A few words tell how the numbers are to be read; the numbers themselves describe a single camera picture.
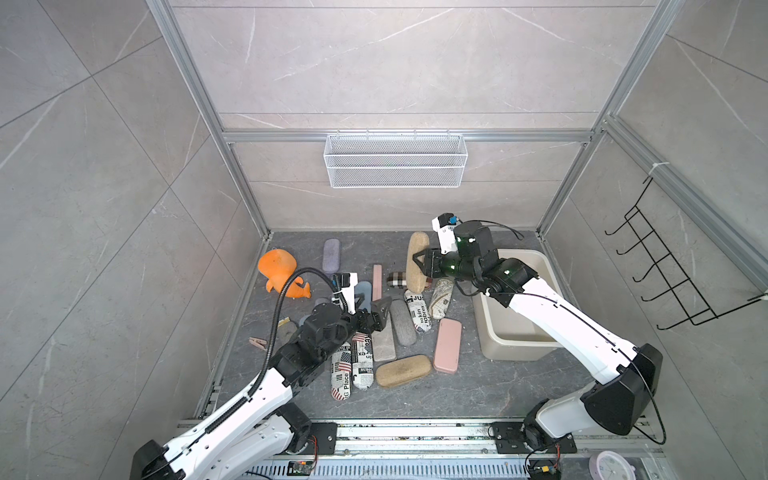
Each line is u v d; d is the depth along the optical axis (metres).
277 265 1.00
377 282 0.95
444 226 0.65
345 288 0.62
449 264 0.63
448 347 0.88
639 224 0.79
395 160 1.01
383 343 0.87
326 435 0.73
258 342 0.90
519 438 0.73
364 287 0.96
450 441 0.75
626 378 0.40
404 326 0.90
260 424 0.59
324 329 0.53
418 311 0.93
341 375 0.81
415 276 0.73
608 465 0.69
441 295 0.96
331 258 1.08
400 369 0.81
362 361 0.83
